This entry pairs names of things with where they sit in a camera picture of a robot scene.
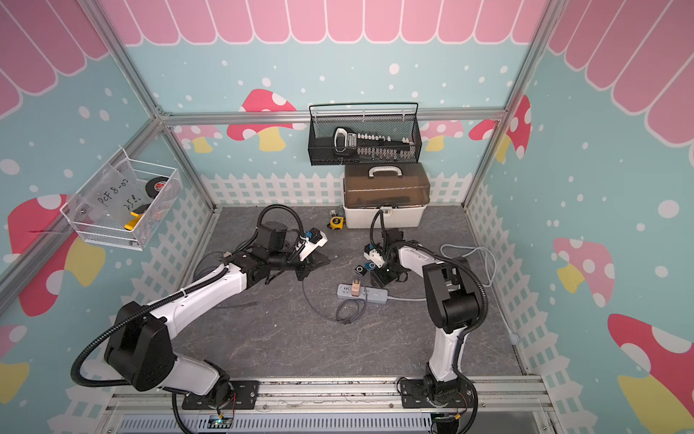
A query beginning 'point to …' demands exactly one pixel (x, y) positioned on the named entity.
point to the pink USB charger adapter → (355, 287)
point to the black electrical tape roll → (154, 185)
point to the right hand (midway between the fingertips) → (380, 278)
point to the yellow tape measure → (337, 222)
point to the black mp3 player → (361, 270)
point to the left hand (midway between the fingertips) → (326, 263)
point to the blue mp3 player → (370, 266)
